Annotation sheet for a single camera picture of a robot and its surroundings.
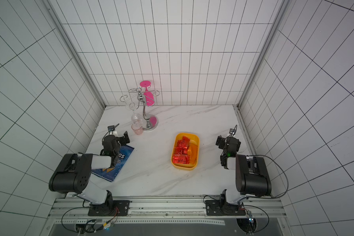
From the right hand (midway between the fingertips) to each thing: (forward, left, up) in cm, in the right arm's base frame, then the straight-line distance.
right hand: (223, 135), depth 95 cm
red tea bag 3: (-11, +28, -3) cm, 30 cm away
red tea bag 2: (-17, +28, -1) cm, 33 cm away
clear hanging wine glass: (+2, +56, +12) cm, 57 cm away
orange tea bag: (-12, +20, -3) cm, 24 cm away
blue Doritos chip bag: (-16, +63, -3) cm, 65 cm away
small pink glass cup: (+1, +58, +1) cm, 58 cm away
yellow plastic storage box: (-1, +20, -3) cm, 20 cm away
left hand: (-4, +69, +1) cm, 69 cm away
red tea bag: (-6, +25, -1) cm, 26 cm away
